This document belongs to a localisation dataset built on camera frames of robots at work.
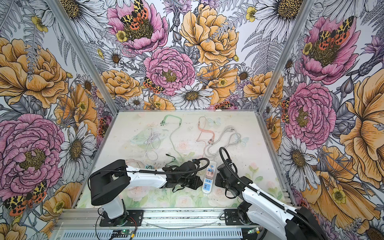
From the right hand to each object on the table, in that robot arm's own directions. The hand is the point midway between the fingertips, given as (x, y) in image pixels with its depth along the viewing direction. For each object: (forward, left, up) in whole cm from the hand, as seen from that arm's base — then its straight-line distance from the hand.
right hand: (218, 184), depth 85 cm
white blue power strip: (+4, +5, +10) cm, 11 cm away
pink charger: (+2, +5, +7) cm, 9 cm away
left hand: (-2, +10, +1) cm, 11 cm away
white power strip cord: (+33, -11, -2) cm, 35 cm away
